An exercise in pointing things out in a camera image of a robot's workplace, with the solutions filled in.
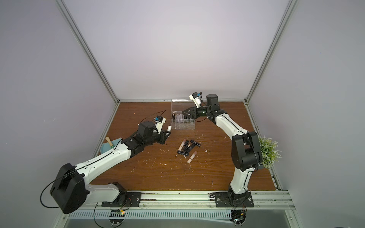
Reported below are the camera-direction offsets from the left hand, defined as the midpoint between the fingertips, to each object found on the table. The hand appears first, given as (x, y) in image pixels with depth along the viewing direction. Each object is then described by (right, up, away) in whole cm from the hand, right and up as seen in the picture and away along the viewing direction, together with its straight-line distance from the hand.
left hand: (171, 132), depth 81 cm
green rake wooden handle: (-44, -9, +14) cm, 47 cm away
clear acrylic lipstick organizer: (+3, +6, +23) cm, 24 cm away
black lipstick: (+8, -9, +12) cm, 17 cm away
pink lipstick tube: (+6, -10, +11) cm, 16 cm away
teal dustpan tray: (-47, -12, +14) cm, 50 cm away
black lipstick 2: (+11, -12, +10) cm, 20 cm away
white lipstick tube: (-1, +2, +1) cm, 3 cm away
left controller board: (-27, -43, -9) cm, 51 cm away
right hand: (+8, +14, +3) cm, 16 cm away
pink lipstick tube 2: (+12, -17, +6) cm, 22 cm away
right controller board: (+35, -42, -11) cm, 56 cm away
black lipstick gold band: (-1, +9, +20) cm, 22 cm away
